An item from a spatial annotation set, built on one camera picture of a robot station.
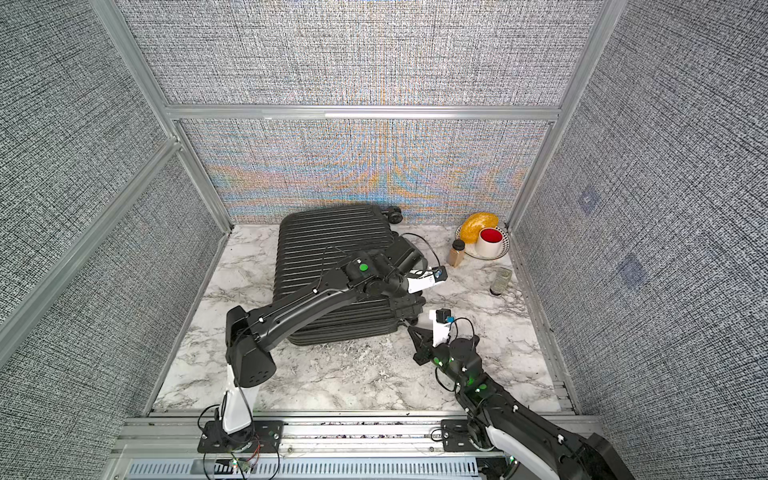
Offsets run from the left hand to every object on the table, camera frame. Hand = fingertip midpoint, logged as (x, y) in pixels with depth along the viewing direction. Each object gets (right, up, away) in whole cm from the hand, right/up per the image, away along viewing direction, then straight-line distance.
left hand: (420, 285), depth 76 cm
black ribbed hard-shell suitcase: (-29, +11, +10) cm, 32 cm away
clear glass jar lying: (+27, 0, +18) cm, 32 cm away
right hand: (-2, -10, +4) cm, 11 cm away
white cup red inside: (+27, +12, +27) cm, 41 cm away
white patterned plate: (+35, +10, +34) cm, 50 cm away
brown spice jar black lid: (+16, +8, +27) cm, 32 cm away
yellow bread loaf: (+24, +19, +35) cm, 47 cm away
